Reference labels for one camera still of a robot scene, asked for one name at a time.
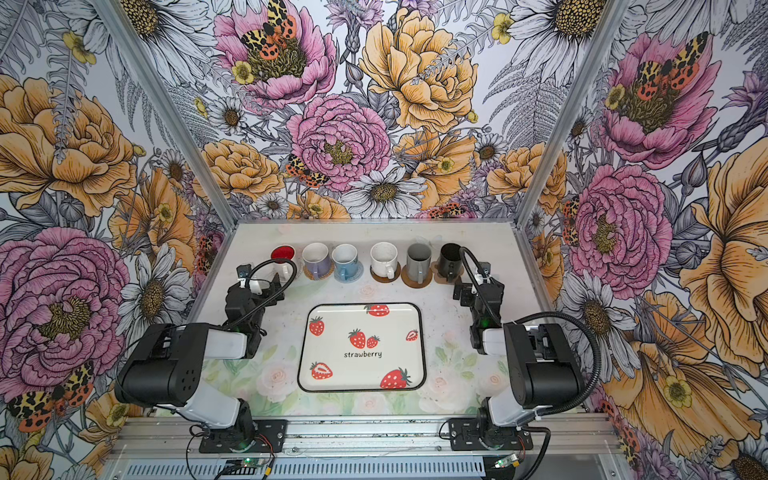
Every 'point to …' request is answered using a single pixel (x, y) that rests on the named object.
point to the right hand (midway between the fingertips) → (475, 284)
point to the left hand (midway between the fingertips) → (264, 283)
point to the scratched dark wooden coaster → (385, 279)
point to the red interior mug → (284, 270)
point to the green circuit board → (252, 462)
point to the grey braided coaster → (356, 278)
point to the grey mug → (418, 261)
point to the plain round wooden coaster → (413, 284)
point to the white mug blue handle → (345, 260)
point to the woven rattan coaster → (307, 273)
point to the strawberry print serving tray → (363, 347)
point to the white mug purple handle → (316, 259)
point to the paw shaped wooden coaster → (438, 279)
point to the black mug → (450, 262)
